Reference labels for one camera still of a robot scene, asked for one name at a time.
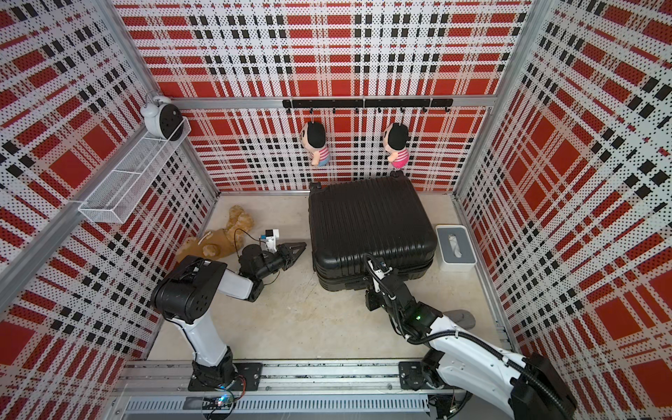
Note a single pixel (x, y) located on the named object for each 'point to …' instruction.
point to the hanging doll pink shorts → (395, 140)
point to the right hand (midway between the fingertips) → (371, 281)
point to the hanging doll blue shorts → (313, 136)
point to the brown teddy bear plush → (218, 242)
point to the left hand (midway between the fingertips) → (310, 243)
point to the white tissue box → (454, 249)
